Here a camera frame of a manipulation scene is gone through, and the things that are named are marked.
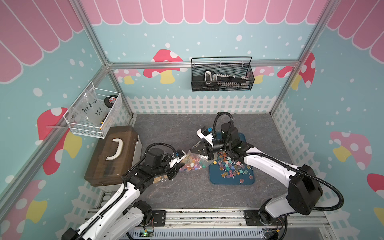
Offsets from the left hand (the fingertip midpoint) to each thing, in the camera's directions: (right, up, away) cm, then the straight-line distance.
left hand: (181, 165), depth 76 cm
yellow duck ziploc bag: (+6, +2, +2) cm, 7 cm away
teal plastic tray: (+19, -10, +12) cm, 25 cm away
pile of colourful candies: (+28, -5, +14) cm, 32 cm away
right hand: (+6, +8, -7) cm, 12 cm away
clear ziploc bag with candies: (-13, -10, +9) cm, 19 cm away
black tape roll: (-40, +34, +5) cm, 52 cm away
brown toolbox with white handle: (-32, +7, -1) cm, 32 cm away
